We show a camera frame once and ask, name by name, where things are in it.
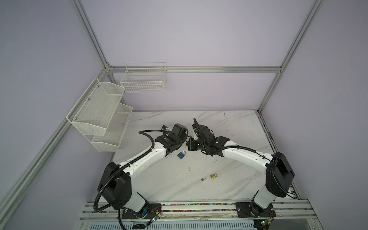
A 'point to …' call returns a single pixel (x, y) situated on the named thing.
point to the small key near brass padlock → (202, 179)
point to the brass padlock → (213, 176)
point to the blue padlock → (181, 155)
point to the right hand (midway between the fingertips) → (185, 143)
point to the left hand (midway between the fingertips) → (185, 136)
